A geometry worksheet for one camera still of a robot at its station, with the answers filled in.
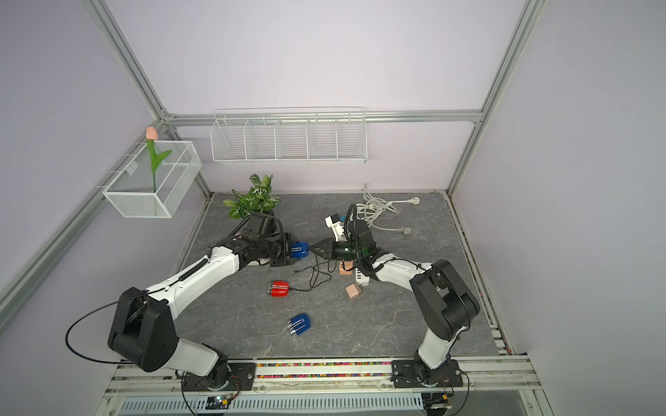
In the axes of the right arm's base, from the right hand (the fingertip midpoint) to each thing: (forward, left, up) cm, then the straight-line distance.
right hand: (307, 248), depth 82 cm
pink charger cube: (-8, -15, -15) cm, 22 cm away
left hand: (+1, +1, 0) cm, 2 cm away
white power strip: (-4, -18, -14) cm, 23 cm away
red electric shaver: (-7, +11, -14) cm, 19 cm away
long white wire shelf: (+43, +7, +13) cm, 46 cm away
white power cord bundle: (+27, -24, -11) cm, 38 cm away
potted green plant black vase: (+15, +17, +7) cm, 24 cm away
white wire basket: (+9, +50, +18) cm, 53 cm away
